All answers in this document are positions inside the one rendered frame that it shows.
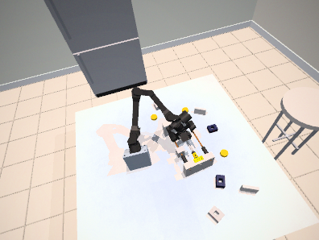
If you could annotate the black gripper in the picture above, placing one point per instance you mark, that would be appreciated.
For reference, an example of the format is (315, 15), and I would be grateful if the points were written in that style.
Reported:
(174, 136)

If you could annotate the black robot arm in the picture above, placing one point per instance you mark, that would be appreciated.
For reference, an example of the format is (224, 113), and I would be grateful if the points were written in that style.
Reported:
(184, 117)

